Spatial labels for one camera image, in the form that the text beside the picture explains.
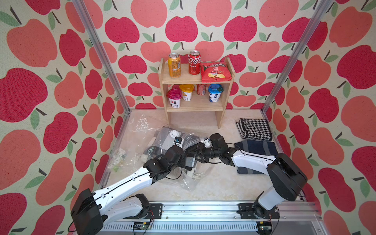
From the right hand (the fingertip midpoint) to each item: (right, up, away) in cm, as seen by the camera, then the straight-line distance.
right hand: (189, 156), depth 81 cm
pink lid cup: (-9, +35, +5) cm, 37 cm away
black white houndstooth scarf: (+50, +14, +23) cm, 57 cm away
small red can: (+8, +42, +16) cm, 45 cm away
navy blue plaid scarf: (+49, +2, +17) cm, 52 cm away
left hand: (-2, 0, -3) cm, 4 cm away
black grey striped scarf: (-21, +1, +3) cm, 22 cm away
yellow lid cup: (-1, +39, +9) cm, 40 cm away
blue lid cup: (+16, +39, +9) cm, 43 cm away
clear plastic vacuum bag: (-31, +6, +19) cm, 37 cm away
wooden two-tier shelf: (+6, +32, +16) cm, 36 cm away
